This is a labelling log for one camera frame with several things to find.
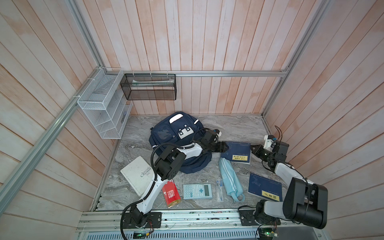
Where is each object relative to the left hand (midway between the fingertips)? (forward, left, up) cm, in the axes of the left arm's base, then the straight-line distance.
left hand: (225, 149), depth 96 cm
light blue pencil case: (-20, 0, 0) cm, 20 cm away
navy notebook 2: (-23, -20, -3) cm, 31 cm away
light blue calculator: (-26, +21, -2) cm, 33 cm away
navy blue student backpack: (+14, +32, +4) cm, 35 cm away
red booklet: (-27, +34, -3) cm, 43 cm away
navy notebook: (-3, -7, +2) cm, 8 cm away
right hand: (-1, -14, +7) cm, 16 cm away
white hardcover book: (-16, +54, -2) cm, 56 cm away
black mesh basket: (+38, +52, +22) cm, 68 cm away
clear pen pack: (-25, +7, -2) cm, 27 cm away
